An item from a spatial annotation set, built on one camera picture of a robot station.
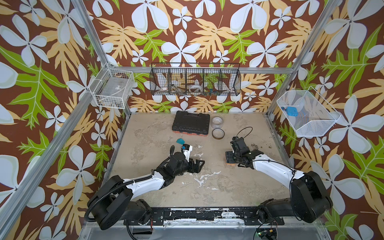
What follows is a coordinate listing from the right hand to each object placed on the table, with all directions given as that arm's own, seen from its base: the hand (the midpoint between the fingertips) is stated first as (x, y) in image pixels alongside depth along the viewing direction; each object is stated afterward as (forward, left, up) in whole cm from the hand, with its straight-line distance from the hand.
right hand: (230, 155), depth 90 cm
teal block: (+14, +32, -4) cm, 35 cm away
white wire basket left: (+30, +70, +29) cm, 82 cm away
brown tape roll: (+21, +4, -6) cm, 22 cm away
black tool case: (+24, +20, +1) cm, 32 cm away
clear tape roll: (+32, +4, -5) cm, 32 cm away
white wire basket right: (+13, -42, +21) cm, 49 cm away
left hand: (-5, +20, +5) cm, 21 cm away
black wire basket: (+44, +20, +25) cm, 54 cm away
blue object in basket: (+18, -36, +20) cm, 45 cm away
